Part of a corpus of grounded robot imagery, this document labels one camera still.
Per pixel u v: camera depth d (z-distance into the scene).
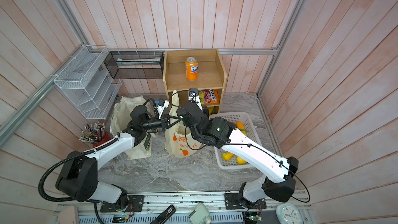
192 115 0.42
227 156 0.84
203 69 0.91
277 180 0.40
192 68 0.77
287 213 0.69
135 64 0.89
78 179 0.43
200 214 0.66
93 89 0.82
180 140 0.75
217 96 0.93
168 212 0.68
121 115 0.86
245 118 0.93
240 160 0.83
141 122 0.65
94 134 0.86
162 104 0.70
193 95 0.51
